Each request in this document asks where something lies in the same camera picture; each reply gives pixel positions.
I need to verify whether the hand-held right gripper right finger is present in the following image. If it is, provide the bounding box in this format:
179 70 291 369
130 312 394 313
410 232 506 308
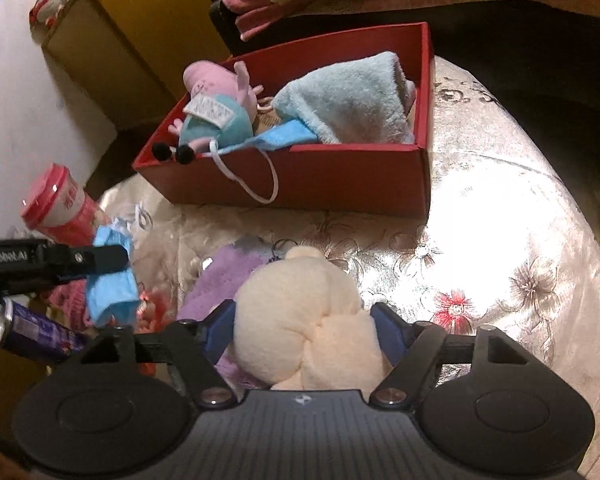
369 302 528 408

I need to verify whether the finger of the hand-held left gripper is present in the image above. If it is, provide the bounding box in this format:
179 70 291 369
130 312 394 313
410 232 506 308
55 244 131 281

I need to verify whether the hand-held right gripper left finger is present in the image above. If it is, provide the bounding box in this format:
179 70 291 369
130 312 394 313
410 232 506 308
80 299 238 408

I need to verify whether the blue face mask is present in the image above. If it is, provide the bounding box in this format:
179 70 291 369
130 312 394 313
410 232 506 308
85 204 153 326
207 120 321 205

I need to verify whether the purple towel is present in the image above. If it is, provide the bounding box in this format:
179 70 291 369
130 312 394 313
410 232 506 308
176 237 291 391

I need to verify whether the cream plush toy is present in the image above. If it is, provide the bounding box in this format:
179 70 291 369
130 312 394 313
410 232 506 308
232 245 393 392

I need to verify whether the red cardboard box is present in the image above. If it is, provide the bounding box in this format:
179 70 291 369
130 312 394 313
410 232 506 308
132 21 436 220

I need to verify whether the pink pig plush toy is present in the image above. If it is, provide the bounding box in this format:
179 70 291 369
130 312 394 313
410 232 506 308
170 60 263 166

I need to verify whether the light blue towel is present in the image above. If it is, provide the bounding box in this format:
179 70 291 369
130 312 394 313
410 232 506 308
271 51 417 145

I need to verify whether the pink lidded cup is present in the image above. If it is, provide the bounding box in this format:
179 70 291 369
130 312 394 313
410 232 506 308
20 162 106 246

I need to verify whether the purple drink can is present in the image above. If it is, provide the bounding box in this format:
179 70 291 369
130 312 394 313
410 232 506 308
0 297 88 366

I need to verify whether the wooden desk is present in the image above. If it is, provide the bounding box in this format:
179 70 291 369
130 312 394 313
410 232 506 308
41 0 231 131

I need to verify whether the red and white plush toy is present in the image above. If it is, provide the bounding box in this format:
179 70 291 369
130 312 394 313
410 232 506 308
29 0 67 28

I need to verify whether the pink cartoon quilt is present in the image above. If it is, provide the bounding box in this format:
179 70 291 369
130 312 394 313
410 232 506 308
220 0 371 43

